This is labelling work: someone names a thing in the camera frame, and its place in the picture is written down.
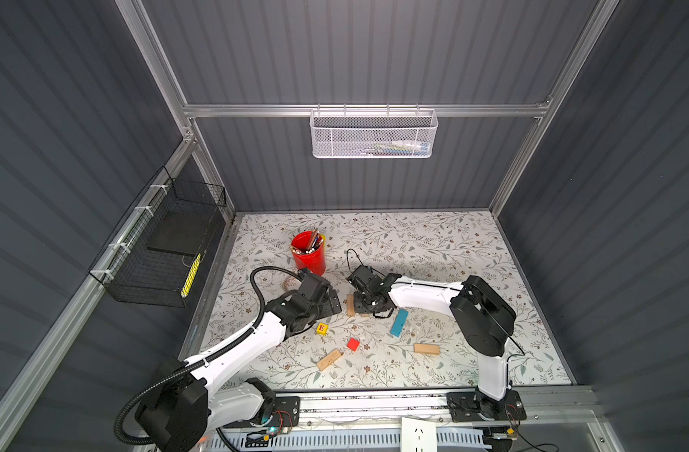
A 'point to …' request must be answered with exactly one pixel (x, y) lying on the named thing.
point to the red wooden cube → (353, 344)
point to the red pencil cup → (309, 250)
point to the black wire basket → (152, 257)
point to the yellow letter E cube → (322, 329)
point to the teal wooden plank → (399, 323)
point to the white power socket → (418, 436)
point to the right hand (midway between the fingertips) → (361, 307)
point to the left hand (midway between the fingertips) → (327, 303)
